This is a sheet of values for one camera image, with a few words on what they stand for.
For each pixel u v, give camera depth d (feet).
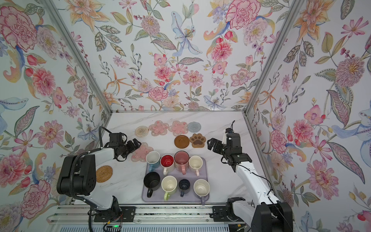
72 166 1.58
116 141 2.50
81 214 2.52
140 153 3.20
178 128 3.64
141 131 3.57
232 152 2.07
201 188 2.68
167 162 2.98
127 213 2.40
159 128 3.62
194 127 3.62
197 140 3.40
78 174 1.52
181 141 3.35
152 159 2.94
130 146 2.88
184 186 2.70
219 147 2.41
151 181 2.75
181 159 2.89
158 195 2.65
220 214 2.41
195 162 2.87
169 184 2.68
